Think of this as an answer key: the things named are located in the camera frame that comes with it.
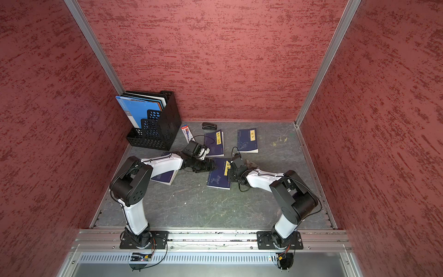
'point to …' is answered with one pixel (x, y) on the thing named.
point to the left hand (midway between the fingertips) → (212, 171)
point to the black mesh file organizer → (154, 118)
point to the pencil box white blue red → (187, 134)
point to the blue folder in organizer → (138, 109)
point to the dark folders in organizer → (158, 97)
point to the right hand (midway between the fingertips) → (231, 177)
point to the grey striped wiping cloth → (250, 165)
